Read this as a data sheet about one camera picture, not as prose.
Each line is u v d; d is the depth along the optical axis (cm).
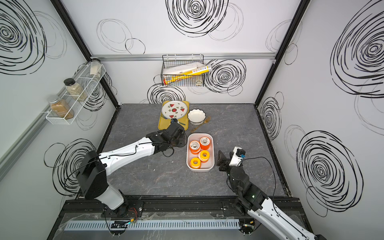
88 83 94
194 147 92
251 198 56
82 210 75
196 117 111
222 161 68
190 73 85
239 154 63
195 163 85
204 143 93
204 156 89
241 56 170
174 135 63
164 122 111
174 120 75
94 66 87
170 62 94
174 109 116
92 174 42
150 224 96
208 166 87
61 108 63
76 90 71
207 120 108
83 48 86
